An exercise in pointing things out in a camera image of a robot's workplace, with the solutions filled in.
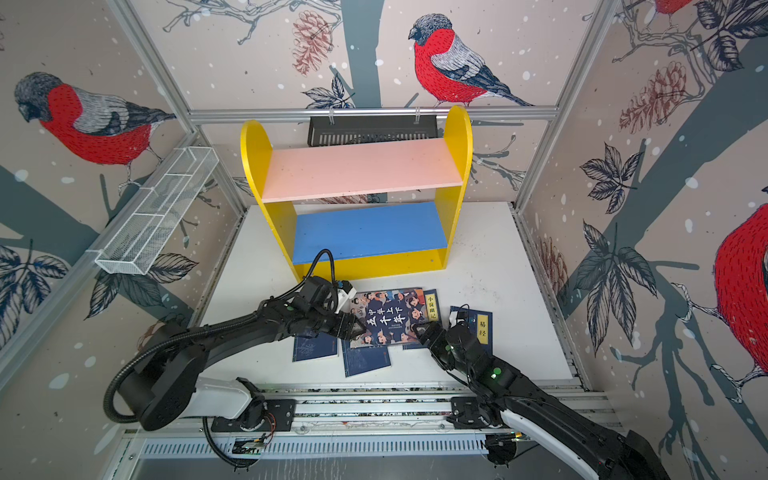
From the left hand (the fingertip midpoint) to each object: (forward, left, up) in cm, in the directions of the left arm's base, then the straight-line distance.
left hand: (357, 328), depth 82 cm
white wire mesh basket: (+22, +52, +24) cm, 62 cm away
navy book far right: (+3, -36, -4) cm, 37 cm away
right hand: (-3, -16, 0) cm, 16 cm away
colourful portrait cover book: (+5, -9, -3) cm, 11 cm away
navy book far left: (-3, +15, -5) cm, 16 cm away
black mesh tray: (+55, +7, +29) cm, 62 cm away
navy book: (+6, -23, -5) cm, 24 cm away
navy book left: (-7, -2, -5) cm, 9 cm away
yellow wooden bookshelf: (+43, +1, +4) cm, 43 cm away
